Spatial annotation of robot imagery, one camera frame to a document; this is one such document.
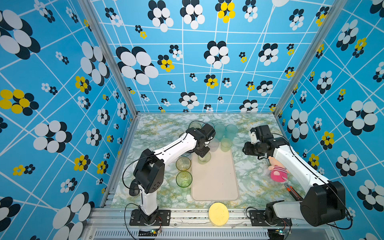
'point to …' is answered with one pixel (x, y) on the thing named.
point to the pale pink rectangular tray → (216, 180)
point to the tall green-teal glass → (231, 131)
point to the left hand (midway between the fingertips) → (202, 150)
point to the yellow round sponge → (218, 214)
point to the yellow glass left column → (183, 163)
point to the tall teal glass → (220, 130)
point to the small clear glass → (214, 145)
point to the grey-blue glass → (186, 154)
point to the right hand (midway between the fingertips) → (247, 149)
